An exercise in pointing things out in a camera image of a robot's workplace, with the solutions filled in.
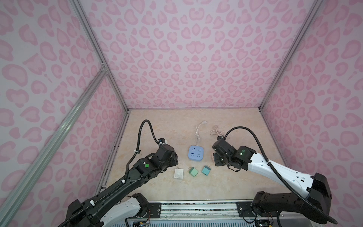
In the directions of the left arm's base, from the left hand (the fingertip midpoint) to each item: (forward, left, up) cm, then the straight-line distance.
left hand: (177, 157), depth 77 cm
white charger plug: (-4, 0, -13) cm, 13 cm away
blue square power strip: (+9, -11, -13) cm, 19 cm away
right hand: (0, -21, -2) cm, 21 cm away
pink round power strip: (+25, -26, -13) cm, 39 cm away
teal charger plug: (-3, -16, -14) cm, 22 cm away
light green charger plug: (-3, -8, -13) cm, 16 cm away
